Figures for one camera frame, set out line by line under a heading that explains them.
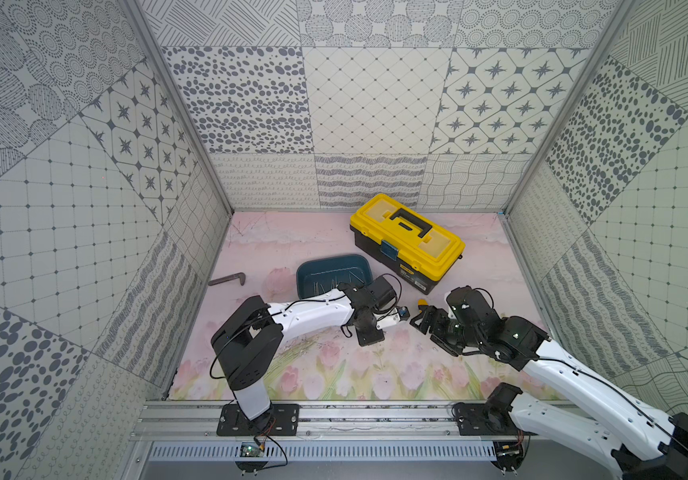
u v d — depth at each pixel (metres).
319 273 1.02
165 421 0.75
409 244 0.89
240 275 1.01
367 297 0.68
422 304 0.94
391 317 0.75
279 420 0.74
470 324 0.56
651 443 0.39
